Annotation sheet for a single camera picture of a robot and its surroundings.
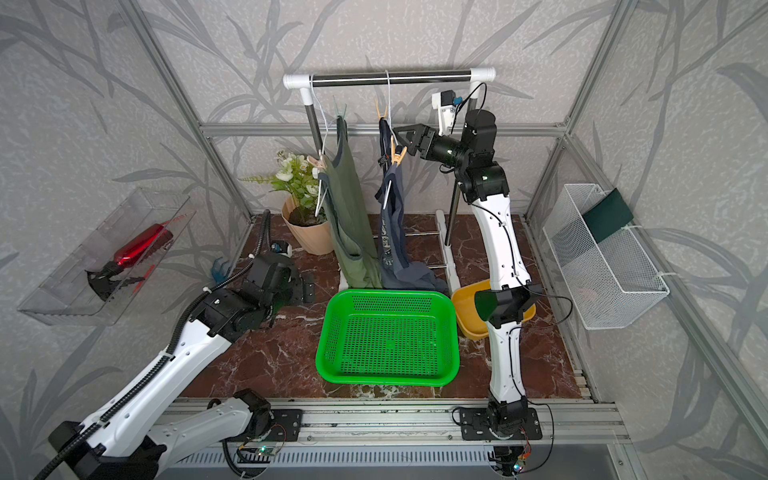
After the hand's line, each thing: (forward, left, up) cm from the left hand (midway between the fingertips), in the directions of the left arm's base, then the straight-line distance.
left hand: (300, 281), depth 74 cm
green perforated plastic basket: (-5, -22, -23) cm, 32 cm away
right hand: (+22, -24, +28) cm, 43 cm away
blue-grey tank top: (+4, -24, -1) cm, 25 cm away
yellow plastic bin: (-2, -46, -20) cm, 51 cm away
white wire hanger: (+30, 0, +3) cm, 31 cm away
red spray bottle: (+2, +33, +11) cm, 35 cm away
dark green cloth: (+13, -78, +12) cm, 79 cm away
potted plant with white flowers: (+24, +4, -9) cm, 26 cm away
